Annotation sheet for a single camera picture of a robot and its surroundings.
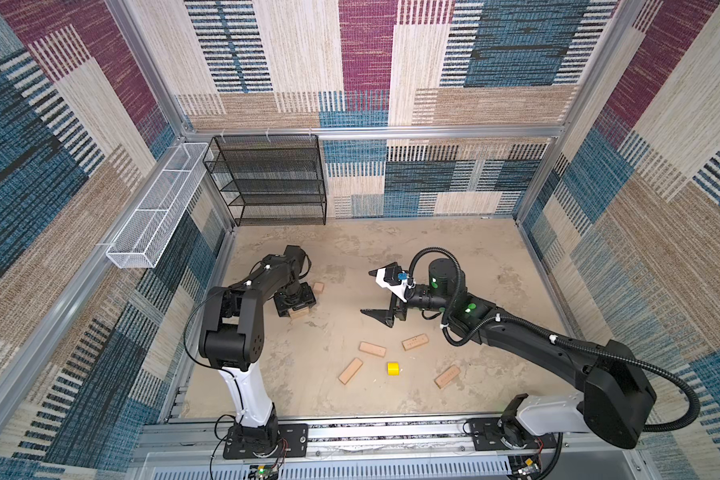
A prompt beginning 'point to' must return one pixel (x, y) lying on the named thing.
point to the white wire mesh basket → (145, 236)
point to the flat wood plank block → (373, 349)
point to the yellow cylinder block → (393, 369)
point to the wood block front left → (348, 372)
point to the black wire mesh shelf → (270, 180)
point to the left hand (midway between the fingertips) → (303, 303)
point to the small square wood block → (318, 287)
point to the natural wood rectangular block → (298, 313)
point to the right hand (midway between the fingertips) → (369, 292)
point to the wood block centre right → (415, 341)
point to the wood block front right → (447, 376)
